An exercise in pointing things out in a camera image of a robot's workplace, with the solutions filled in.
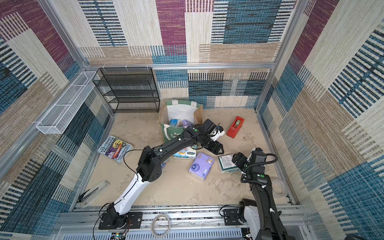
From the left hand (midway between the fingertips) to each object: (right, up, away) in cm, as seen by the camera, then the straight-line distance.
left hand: (221, 150), depth 87 cm
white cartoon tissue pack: (-19, -2, +4) cm, 20 cm away
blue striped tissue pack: (-28, +16, +14) cm, 35 cm away
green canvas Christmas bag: (-28, +21, +13) cm, 37 cm away
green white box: (+3, -8, -2) cm, 9 cm away
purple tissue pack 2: (-12, -8, -2) cm, 14 cm away
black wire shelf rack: (-63, +40, +23) cm, 78 cm away
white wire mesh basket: (-80, +18, -16) cm, 83 cm away
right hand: (+10, -6, -2) cm, 11 cm away
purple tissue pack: (-21, +16, +14) cm, 30 cm away
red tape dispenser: (+12, +13, +15) cm, 24 cm away
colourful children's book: (-66, 0, +9) cm, 67 cm away
